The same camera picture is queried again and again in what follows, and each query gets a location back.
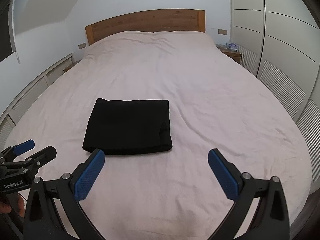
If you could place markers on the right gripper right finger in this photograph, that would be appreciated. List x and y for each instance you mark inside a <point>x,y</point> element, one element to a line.
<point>271,217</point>

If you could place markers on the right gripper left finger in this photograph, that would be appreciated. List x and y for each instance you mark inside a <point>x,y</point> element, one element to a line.
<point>42,220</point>

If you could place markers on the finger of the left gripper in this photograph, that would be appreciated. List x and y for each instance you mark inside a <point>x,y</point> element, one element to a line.
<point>39,159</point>
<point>10,153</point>

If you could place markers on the black pants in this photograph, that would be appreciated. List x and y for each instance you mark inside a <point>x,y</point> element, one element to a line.
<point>135,127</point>

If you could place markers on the white low radiator cover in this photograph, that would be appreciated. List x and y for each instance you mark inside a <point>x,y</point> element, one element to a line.
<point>29,95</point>

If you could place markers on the wooden nightstand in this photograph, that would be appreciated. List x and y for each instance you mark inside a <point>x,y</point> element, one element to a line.
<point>236,56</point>

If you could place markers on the items on nightstand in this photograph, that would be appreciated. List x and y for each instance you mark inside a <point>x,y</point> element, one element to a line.
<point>229,46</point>

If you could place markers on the white louvered wardrobe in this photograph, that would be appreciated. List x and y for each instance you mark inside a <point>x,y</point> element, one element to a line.
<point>279,44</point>

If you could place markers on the wooden headboard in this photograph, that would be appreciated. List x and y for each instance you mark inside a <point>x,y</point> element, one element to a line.
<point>148,21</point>

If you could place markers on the beige wall switch plate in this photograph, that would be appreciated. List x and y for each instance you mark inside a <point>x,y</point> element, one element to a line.
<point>222,32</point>

